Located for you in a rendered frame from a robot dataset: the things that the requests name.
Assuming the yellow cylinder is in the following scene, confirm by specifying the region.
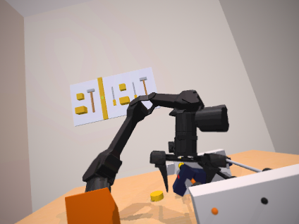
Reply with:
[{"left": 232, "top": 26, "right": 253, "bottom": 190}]
[{"left": 150, "top": 190, "right": 164, "bottom": 201}]

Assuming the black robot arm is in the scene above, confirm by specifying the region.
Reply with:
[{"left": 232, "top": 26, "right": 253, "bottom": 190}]
[{"left": 83, "top": 89, "right": 229, "bottom": 193}]

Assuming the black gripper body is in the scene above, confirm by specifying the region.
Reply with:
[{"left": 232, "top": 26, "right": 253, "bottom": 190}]
[{"left": 149, "top": 132, "right": 226, "bottom": 168}]

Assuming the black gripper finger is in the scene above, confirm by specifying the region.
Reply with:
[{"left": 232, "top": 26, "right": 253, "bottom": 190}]
[
  {"left": 202, "top": 164, "right": 221, "bottom": 184},
  {"left": 154, "top": 163, "right": 169, "bottom": 192}
]

